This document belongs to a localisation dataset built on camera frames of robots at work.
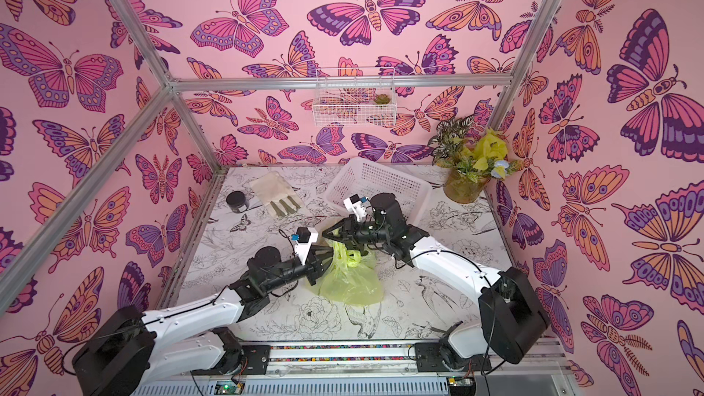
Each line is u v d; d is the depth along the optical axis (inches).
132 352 16.2
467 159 36.0
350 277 27.2
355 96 37.5
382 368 28.7
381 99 36.4
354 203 29.0
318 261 27.0
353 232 26.5
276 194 43.5
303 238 25.8
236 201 40.6
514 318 16.5
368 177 44.4
